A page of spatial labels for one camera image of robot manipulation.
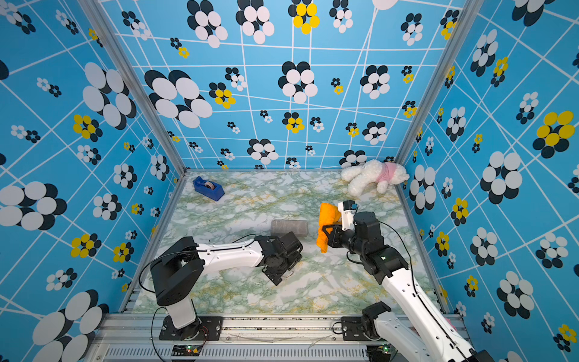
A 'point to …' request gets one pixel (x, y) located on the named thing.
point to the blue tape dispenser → (211, 189)
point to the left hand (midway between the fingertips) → (301, 268)
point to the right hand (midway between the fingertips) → (327, 227)
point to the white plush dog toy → (373, 173)
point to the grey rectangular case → (280, 228)
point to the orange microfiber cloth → (329, 214)
